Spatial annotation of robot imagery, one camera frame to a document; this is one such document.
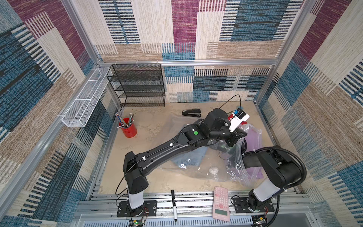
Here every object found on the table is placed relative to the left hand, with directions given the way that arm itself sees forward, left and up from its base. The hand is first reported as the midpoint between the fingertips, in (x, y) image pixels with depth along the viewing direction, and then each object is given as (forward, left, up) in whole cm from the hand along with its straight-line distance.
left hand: (247, 134), depth 60 cm
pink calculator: (-20, +8, -34) cm, 41 cm away
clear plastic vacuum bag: (+2, +4, -32) cm, 33 cm away
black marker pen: (-20, +32, -35) cm, 51 cm away
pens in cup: (+20, +63, -18) cm, 69 cm away
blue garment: (+1, +21, -24) cm, 32 cm away
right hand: (+10, +16, -22) cm, 29 cm away
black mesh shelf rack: (+57, +60, -15) cm, 84 cm away
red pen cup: (+23, +63, -29) cm, 73 cm away
